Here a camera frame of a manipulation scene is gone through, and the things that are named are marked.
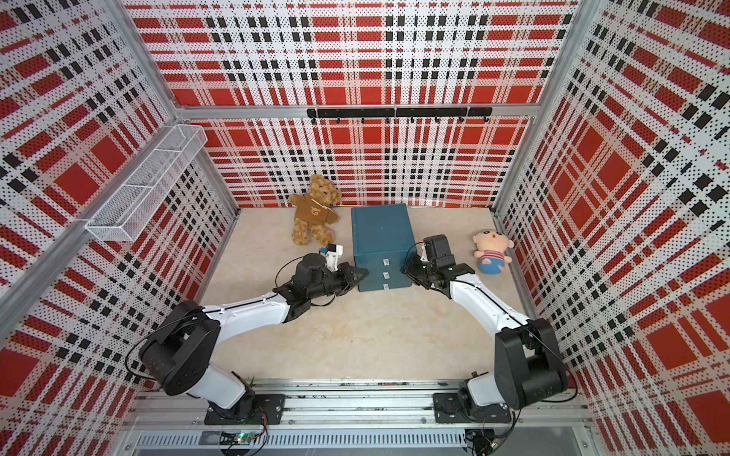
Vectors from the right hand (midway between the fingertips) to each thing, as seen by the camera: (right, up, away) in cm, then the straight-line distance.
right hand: (404, 267), depth 86 cm
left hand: (-10, -1, -3) cm, 10 cm away
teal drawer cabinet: (-7, +8, -2) cm, 11 cm away
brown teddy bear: (-34, +19, +25) cm, 46 cm away
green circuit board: (-41, -41, -17) cm, 60 cm away
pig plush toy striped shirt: (+33, +6, +15) cm, 37 cm away
